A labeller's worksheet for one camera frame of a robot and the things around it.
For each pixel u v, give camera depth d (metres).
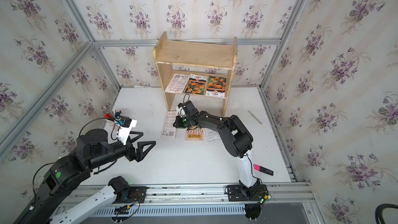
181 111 0.84
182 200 0.73
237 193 0.73
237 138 0.53
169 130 0.92
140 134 0.63
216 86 0.91
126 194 0.66
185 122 0.82
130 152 0.50
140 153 0.51
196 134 0.93
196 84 0.93
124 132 0.50
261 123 0.99
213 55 0.78
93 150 0.42
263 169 0.80
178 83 0.93
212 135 0.93
